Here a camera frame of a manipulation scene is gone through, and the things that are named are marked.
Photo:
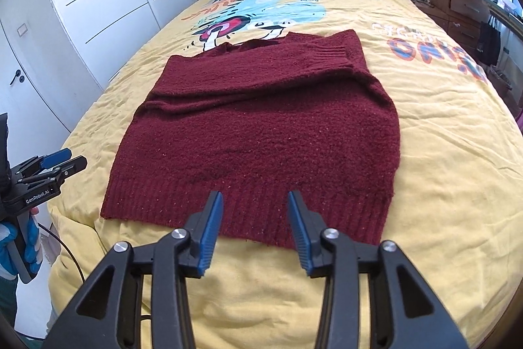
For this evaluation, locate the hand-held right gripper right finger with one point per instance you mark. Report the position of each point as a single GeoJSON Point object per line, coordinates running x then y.
{"type": "Point", "coordinates": [300, 238]}

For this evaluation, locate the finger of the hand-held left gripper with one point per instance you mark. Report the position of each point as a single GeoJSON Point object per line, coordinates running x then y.
{"type": "Point", "coordinates": [57, 157]}
{"type": "Point", "coordinates": [71, 166]}

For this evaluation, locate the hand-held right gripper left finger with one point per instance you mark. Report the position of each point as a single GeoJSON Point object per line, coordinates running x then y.
{"type": "Point", "coordinates": [210, 238]}

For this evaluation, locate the dark red knitted sweater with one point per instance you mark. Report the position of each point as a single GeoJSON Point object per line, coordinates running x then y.
{"type": "Point", "coordinates": [253, 136]}

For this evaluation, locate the person's left hand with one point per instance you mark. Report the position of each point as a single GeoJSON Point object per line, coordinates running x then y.
{"type": "Point", "coordinates": [32, 238]}

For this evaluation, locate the white door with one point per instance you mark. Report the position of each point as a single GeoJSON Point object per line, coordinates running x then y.
{"type": "Point", "coordinates": [45, 87]}

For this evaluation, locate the bed with yellow duvet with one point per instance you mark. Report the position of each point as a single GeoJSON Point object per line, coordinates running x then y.
{"type": "Point", "coordinates": [429, 169]}

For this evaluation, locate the wicker basket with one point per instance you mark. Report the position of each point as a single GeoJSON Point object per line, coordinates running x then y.
{"type": "Point", "coordinates": [500, 81]}

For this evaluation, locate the low wooden nightstand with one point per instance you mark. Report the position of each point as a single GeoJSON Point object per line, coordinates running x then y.
{"type": "Point", "coordinates": [457, 28]}

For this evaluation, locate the black bag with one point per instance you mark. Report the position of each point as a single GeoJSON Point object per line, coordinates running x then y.
{"type": "Point", "coordinates": [489, 42]}

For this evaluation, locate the glass desk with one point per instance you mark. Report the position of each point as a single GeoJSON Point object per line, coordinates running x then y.
{"type": "Point", "coordinates": [508, 15]}

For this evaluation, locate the white wall switch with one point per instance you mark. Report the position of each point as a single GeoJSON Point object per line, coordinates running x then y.
{"type": "Point", "coordinates": [22, 30]}

